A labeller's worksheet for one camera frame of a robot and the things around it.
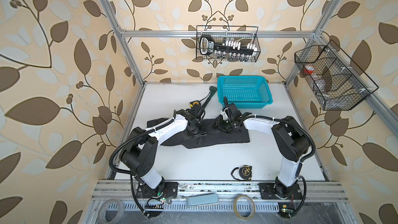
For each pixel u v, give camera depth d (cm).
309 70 81
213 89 115
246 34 91
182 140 89
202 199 69
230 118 76
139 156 45
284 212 71
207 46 85
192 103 105
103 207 68
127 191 76
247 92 116
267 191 73
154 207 73
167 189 74
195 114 70
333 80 77
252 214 67
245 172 77
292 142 49
